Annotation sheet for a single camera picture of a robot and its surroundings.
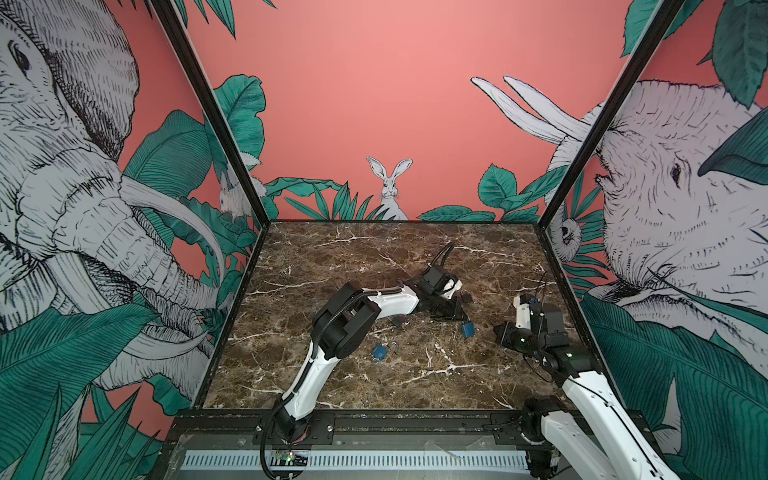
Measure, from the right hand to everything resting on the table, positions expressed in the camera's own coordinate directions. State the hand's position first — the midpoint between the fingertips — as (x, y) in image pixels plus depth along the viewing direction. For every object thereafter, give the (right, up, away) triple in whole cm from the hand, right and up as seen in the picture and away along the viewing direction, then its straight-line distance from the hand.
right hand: (493, 323), depth 80 cm
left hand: (-4, 0, +7) cm, 8 cm away
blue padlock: (-4, -4, +10) cm, 12 cm away
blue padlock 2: (-31, -10, +6) cm, 33 cm away
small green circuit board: (-53, -30, -10) cm, 61 cm away
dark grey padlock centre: (-26, -2, +12) cm, 29 cm away
